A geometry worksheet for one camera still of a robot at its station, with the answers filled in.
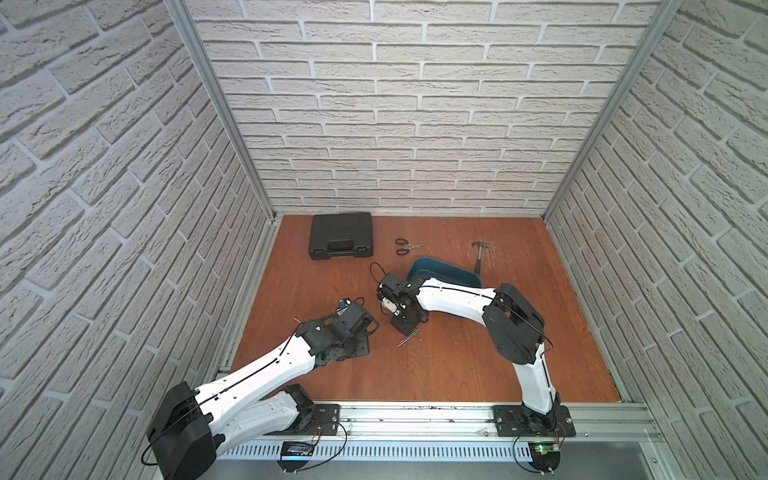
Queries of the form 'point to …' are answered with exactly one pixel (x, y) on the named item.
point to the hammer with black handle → (477, 266)
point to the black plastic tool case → (338, 234)
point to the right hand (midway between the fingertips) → (410, 322)
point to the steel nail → (408, 338)
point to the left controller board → (297, 448)
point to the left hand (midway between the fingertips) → (367, 340)
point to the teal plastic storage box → (430, 268)
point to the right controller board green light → (545, 452)
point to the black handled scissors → (408, 246)
